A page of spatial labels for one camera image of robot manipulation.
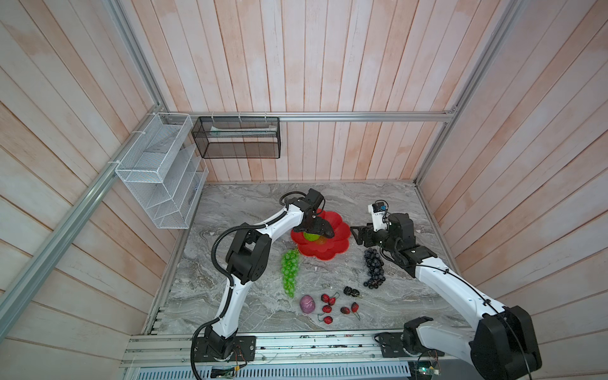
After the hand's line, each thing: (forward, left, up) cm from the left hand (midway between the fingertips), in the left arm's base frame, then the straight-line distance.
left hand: (313, 232), depth 97 cm
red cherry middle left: (-29, -4, -3) cm, 30 cm away
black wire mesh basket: (+37, +33, +21) cm, 54 cm away
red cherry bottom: (-33, -3, -3) cm, 33 cm away
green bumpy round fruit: (-2, +1, 0) cm, 3 cm away
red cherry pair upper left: (-26, -4, -2) cm, 27 cm away
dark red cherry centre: (-30, -10, -3) cm, 31 cm away
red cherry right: (-29, -13, -3) cm, 32 cm away
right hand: (-5, -16, +12) cm, 21 cm away
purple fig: (-29, +3, +1) cm, 29 cm away
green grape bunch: (-16, +9, 0) cm, 18 cm away
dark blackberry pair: (-24, -13, -3) cm, 27 cm away
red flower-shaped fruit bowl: (-5, -5, -4) cm, 8 cm away
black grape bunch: (-15, -23, 0) cm, 27 cm away
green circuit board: (-47, +29, -5) cm, 56 cm away
